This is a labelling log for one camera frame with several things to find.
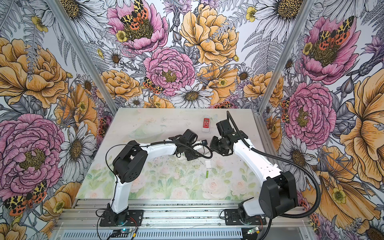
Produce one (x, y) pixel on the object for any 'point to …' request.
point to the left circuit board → (126, 230)
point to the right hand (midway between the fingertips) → (211, 152)
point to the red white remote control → (206, 124)
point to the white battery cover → (208, 164)
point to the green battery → (207, 174)
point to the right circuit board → (253, 230)
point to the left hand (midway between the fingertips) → (191, 149)
